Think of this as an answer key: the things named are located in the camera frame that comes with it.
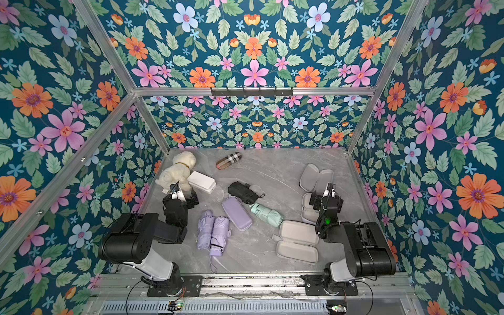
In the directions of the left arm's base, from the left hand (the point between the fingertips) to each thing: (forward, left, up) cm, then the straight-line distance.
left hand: (183, 189), depth 91 cm
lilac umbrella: (-18, -11, -6) cm, 22 cm away
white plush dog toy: (+11, +4, 0) cm, 11 cm away
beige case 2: (-26, -52, -9) cm, 58 cm away
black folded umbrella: (0, -28, -6) cm, 29 cm away
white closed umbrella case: (+8, -6, -6) cm, 12 cm away
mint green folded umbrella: (-15, -40, -6) cm, 43 cm away
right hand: (-7, -70, -2) cm, 70 cm away
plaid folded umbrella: (+22, -19, -6) cm, 30 cm away
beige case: (+6, -66, -9) cm, 66 cm away
